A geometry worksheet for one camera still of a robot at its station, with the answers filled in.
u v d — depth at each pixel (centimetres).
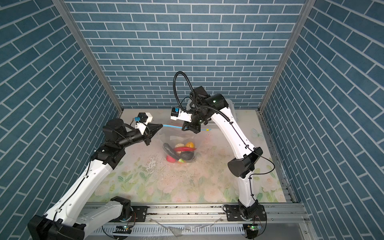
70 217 39
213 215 74
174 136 82
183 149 81
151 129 60
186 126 64
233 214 74
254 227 71
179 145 89
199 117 60
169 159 86
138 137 61
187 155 83
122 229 72
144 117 57
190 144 85
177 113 60
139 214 74
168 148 84
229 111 52
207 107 50
